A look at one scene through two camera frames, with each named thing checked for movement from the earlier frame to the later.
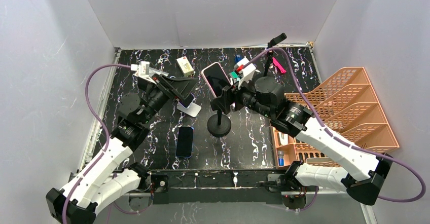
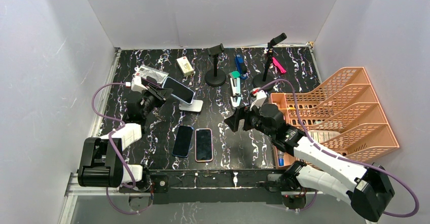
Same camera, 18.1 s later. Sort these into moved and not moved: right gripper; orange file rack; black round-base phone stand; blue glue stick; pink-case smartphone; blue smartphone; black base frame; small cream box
Moved: right gripper; pink-case smartphone
Not moved: orange file rack; small cream box; blue smartphone; blue glue stick; black base frame; black round-base phone stand
